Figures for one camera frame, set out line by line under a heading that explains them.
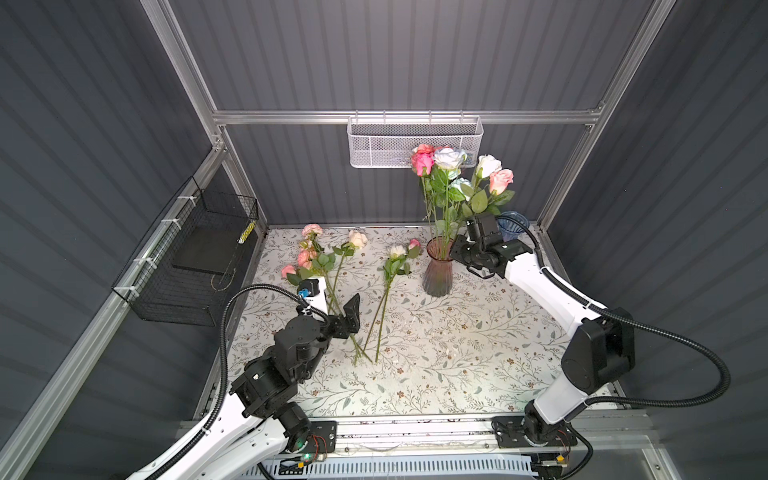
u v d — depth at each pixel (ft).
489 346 2.92
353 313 1.97
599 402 1.74
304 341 1.54
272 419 2.07
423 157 2.42
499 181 2.27
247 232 2.68
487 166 2.34
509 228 2.98
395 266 3.35
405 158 2.85
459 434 2.47
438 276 3.05
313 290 1.80
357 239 3.66
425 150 2.61
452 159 2.36
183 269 2.34
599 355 1.46
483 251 2.13
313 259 3.42
